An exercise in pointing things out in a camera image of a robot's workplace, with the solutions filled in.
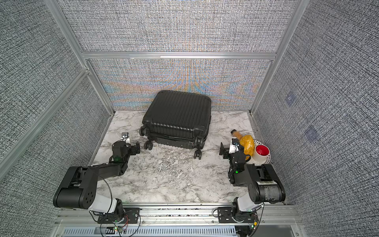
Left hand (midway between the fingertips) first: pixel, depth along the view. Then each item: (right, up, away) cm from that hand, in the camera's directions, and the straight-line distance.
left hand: (132, 140), depth 93 cm
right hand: (+61, +1, -4) cm, 61 cm away
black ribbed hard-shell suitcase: (+30, +13, -7) cm, 33 cm away
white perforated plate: (+80, -2, +4) cm, 80 cm away
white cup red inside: (+81, -8, -1) cm, 81 cm away
